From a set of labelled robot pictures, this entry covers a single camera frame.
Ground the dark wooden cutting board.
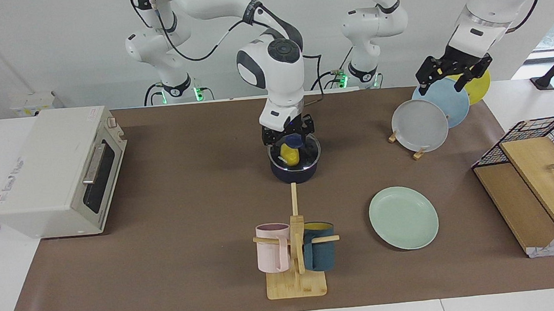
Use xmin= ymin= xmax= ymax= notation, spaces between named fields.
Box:
xmin=473 ymin=159 xmax=554 ymax=259

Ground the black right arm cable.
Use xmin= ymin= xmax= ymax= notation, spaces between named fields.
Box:
xmin=130 ymin=0 xmax=255 ymax=67

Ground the white power box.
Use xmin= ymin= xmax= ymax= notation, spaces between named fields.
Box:
xmin=8 ymin=90 xmax=66 ymax=119

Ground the dark teal mug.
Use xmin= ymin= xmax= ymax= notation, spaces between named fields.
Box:
xmin=301 ymin=220 xmax=338 ymax=274

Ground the light blue plate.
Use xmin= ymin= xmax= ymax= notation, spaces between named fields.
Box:
xmin=411 ymin=76 xmax=472 ymax=131

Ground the white toaster oven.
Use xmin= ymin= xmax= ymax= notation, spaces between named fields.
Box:
xmin=0 ymin=104 xmax=135 ymax=242

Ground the glass lid with blue knob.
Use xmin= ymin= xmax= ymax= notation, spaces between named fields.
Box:
xmin=266 ymin=133 xmax=323 ymax=173

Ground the yellow potato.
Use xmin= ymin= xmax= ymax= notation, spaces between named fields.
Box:
xmin=278 ymin=142 xmax=302 ymax=168

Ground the wooden plate rack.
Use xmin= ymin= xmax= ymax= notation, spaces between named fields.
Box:
xmin=387 ymin=127 xmax=428 ymax=162

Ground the brown table mat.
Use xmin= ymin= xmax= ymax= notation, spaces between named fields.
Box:
xmin=0 ymin=74 xmax=554 ymax=311

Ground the black cable at base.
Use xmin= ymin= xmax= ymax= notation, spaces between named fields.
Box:
xmin=307 ymin=46 xmax=357 ymax=92

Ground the pink mug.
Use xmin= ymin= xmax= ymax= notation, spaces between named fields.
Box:
xmin=255 ymin=222 xmax=294 ymax=275

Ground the dark blue pot with handle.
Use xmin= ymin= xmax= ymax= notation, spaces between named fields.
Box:
xmin=269 ymin=145 xmax=323 ymax=186

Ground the light green plate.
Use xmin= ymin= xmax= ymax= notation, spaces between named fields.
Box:
xmin=367 ymin=184 xmax=441 ymax=253

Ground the wooden mug rack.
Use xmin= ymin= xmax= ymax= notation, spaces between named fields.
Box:
xmin=248 ymin=179 xmax=344 ymax=302

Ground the yellow plate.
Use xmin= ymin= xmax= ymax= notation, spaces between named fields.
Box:
xmin=449 ymin=69 xmax=493 ymax=107

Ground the grey plate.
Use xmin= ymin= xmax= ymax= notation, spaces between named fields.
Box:
xmin=390 ymin=97 xmax=451 ymax=155

